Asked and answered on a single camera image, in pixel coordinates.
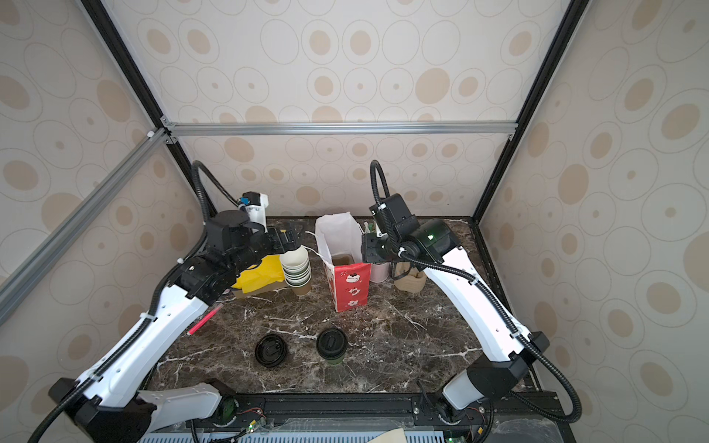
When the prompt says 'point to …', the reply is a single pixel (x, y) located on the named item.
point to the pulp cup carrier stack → (414, 281)
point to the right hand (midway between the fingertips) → (379, 246)
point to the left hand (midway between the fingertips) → (302, 224)
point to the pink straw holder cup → (379, 273)
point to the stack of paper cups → (297, 270)
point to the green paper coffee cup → (337, 361)
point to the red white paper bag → (339, 243)
